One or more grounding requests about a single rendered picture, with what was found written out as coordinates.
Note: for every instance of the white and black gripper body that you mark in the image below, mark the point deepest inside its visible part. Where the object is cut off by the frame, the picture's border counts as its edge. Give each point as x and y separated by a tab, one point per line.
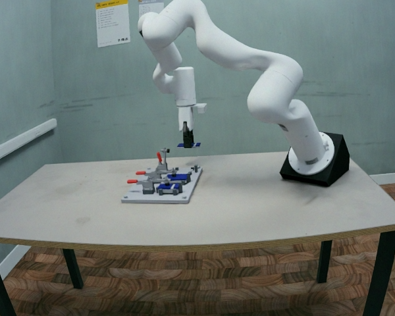
186	114

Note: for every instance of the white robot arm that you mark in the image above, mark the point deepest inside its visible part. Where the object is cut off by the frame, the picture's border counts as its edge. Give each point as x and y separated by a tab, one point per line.
270	100

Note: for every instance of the blue plate with white stripe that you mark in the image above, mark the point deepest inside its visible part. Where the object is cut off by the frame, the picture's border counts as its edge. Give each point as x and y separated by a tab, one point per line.
181	146

